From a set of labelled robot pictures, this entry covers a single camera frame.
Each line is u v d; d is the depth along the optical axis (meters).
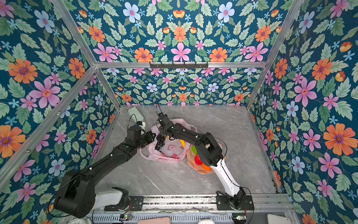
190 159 0.86
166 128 0.77
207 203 0.75
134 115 1.14
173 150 0.93
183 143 0.95
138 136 0.70
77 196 0.41
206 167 0.81
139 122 0.79
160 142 0.94
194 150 0.87
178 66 0.91
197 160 0.83
